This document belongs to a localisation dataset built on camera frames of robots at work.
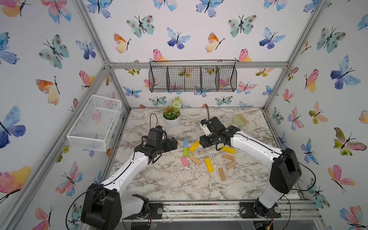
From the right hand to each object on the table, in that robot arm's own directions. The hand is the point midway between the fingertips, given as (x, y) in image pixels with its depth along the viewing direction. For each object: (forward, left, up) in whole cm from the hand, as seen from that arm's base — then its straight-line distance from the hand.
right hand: (204, 139), depth 85 cm
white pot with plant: (+18, +21, +2) cm, 28 cm away
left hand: (-2, +18, -1) cm, 19 cm away
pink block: (-8, +11, -14) cm, 20 cm away
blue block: (+6, +11, -15) cm, 20 cm away
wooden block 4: (-15, -12, -14) cm, 23 cm away
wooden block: (-8, +3, -14) cm, 16 cm away
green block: (-1, +11, -14) cm, 18 cm away
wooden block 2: (-2, -14, -15) cm, 21 cm away
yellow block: (+2, +6, -13) cm, 14 cm away
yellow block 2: (-9, -4, -14) cm, 17 cm away
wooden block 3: (-9, -18, -14) cm, 24 cm away
